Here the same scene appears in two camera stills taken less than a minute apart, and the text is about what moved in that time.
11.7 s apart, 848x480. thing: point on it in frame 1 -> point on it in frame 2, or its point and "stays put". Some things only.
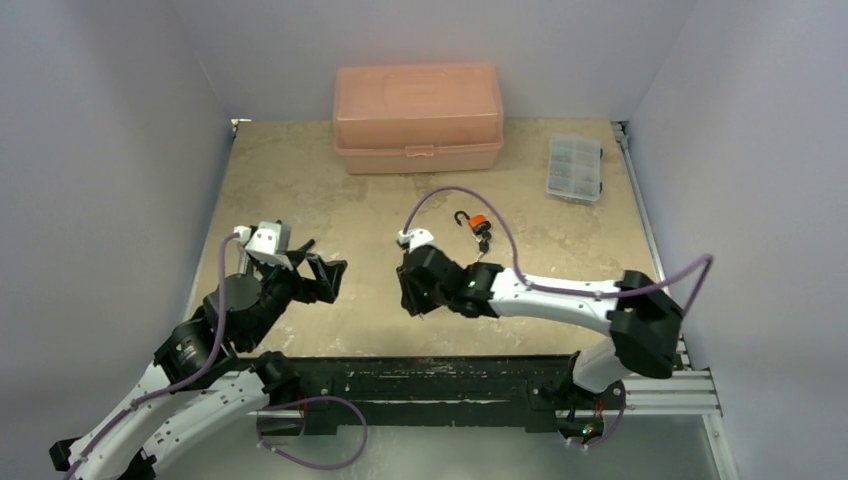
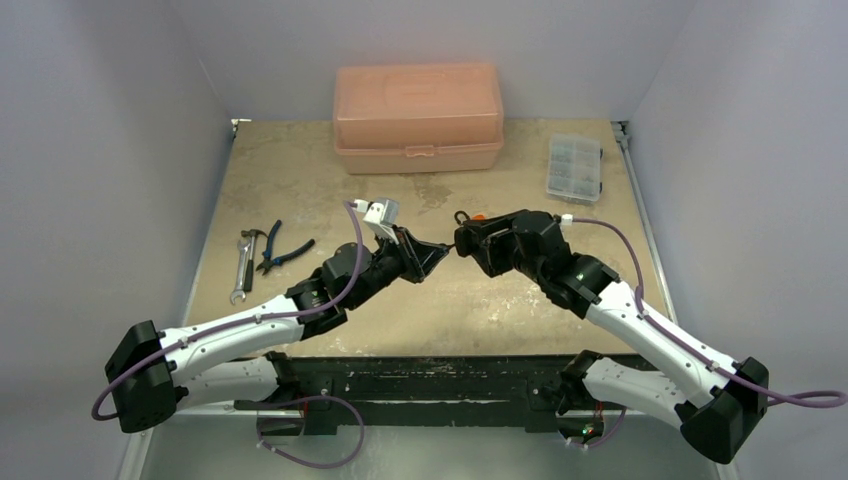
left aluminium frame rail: x=236 y=125 stays put
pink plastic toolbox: x=391 y=119 stays put
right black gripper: x=411 y=285 -> x=488 y=242
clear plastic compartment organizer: x=574 y=169 stays put
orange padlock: x=473 y=220 stays put
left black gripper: x=327 y=277 -> x=417 y=258
